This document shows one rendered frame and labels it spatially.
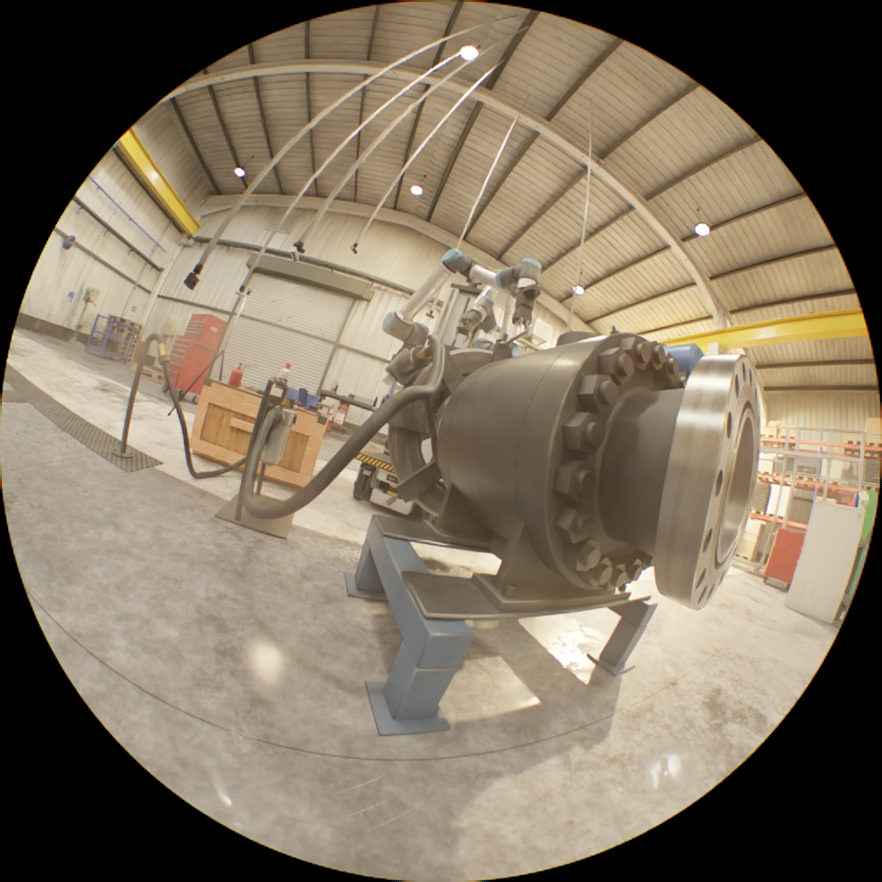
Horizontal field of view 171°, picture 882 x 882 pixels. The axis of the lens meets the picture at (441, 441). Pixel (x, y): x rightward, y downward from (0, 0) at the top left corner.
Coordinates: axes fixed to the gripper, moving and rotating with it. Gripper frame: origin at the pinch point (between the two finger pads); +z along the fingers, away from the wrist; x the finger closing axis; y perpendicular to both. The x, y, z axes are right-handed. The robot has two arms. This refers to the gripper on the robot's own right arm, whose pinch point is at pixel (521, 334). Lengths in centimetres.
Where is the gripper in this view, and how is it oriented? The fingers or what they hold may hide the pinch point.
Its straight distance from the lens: 117.7
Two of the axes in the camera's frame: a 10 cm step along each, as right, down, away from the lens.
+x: -9.5, -2.3, -2.2
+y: -2.1, -0.6, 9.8
